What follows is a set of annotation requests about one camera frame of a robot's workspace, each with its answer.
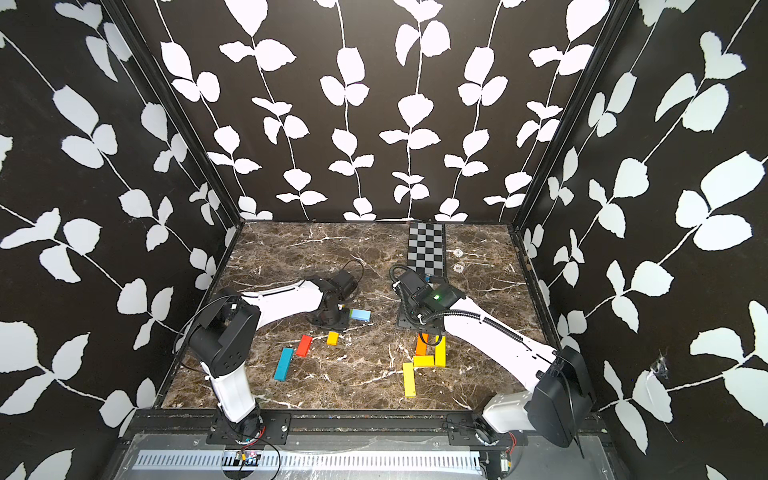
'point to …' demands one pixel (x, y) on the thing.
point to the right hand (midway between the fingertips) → (405, 317)
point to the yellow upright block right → (441, 352)
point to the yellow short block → (424, 361)
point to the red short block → (303, 345)
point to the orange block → (421, 346)
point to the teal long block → (284, 365)
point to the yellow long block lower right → (409, 380)
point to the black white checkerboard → (426, 247)
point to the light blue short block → (361, 314)
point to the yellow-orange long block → (332, 338)
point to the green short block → (350, 313)
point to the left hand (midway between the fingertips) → (341, 323)
